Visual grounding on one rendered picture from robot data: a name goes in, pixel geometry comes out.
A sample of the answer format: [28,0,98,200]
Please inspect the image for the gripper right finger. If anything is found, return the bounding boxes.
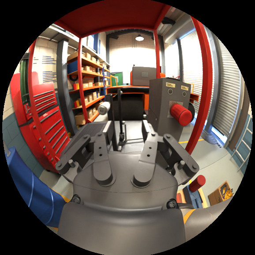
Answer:
[132,120,200,188]

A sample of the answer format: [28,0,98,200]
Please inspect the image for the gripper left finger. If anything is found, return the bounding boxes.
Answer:
[55,120,116,187]

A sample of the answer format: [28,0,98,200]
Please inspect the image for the thick black lever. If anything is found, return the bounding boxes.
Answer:
[105,94,119,152]

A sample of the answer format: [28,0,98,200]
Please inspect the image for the red isolator knob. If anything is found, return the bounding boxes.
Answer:
[169,103,193,127]

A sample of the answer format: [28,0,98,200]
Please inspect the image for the thin black lever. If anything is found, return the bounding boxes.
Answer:
[117,89,128,147]

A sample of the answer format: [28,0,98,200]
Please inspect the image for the red cylinder key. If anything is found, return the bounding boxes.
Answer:
[188,175,206,192]

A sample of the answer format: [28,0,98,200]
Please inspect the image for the blue and orange rack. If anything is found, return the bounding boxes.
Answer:
[176,184,208,210]

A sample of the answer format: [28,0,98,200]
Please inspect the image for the grey isolator box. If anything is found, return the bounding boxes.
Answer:
[148,78,192,140]

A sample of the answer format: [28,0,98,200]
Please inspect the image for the silver cylinder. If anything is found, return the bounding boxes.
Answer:
[97,101,111,116]

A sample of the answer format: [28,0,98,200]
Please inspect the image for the black seat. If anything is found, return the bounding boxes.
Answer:
[111,93,147,121]

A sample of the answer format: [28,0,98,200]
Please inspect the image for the red tool cabinet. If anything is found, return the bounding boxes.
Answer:
[9,71,71,173]

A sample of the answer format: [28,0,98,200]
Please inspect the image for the orange machine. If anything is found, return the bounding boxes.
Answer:
[105,66,200,113]

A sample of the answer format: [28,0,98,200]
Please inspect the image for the blue drum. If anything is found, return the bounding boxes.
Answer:
[3,146,69,228]

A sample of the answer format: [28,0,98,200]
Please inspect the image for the orange shelf unit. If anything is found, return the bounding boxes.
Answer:
[66,51,112,127]

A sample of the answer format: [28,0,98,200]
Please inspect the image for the cardboard box with yellow tools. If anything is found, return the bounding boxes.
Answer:
[207,180,234,206]

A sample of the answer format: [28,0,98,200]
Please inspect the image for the green door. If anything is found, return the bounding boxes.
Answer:
[110,71,124,87]

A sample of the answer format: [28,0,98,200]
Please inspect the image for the grey steel column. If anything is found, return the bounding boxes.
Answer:
[56,38,78,135]

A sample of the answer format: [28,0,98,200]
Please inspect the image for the grey roller shutter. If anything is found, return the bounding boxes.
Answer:
[180,30,247,141]

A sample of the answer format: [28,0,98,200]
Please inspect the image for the black ceiling fixture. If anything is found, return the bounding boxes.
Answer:
[161,16,176,26]

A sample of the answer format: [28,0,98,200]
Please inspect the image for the white wall poster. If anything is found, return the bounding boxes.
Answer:
[32,54,59,85]

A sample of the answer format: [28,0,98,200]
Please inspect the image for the red cab frame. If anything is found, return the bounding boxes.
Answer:
[27,4,214,167]

